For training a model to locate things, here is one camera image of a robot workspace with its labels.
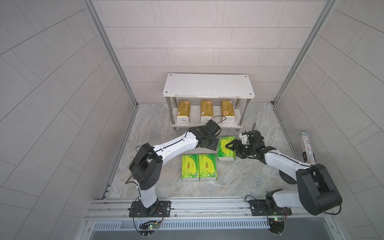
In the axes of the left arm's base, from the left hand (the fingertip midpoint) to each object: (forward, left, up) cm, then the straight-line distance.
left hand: (214, 142), depth 86 cm
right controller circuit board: (-38, -28, -9) cm, 48 cm away
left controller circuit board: (-39, +31, -7) cm, 51 cm away
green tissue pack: (-14, +13, -2) cm, 20 cm away
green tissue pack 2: (-13, +4, -2) cm, 14 cm away
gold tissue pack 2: (+21, +4, +4) cm, 22 cm away
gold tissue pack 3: (+20, -10, +5) cm, 23 cm away
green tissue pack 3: (-7, -5, +1) cm, 8 cm away
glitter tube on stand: (-14, -42, +12) cm, 46 cm away
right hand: (-2, -8, -2) cm, 9 cm away
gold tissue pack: (+20, +19, +4) cm, 28 cm away
